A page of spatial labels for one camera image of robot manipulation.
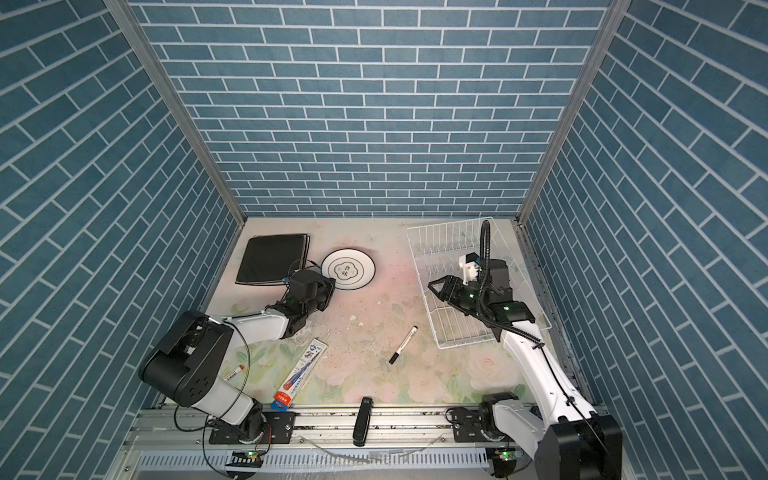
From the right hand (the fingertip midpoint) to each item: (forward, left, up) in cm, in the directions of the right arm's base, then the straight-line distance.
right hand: (433, 284), depth 79 cm
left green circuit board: (-40, +44, -21) cm, 63 cm away
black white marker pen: (-12, +9, -20) cm, 25 cm away
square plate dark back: (+15, +56, -13) cm, 59 cm away
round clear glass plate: (+13, +26, -13) cm, 32 cm away
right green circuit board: (-34, -20, -20) cm, 44 cm away
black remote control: (-30, +16, -18) cm, 39 cm away
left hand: (+7, +29, -10) cm, 31 cm away
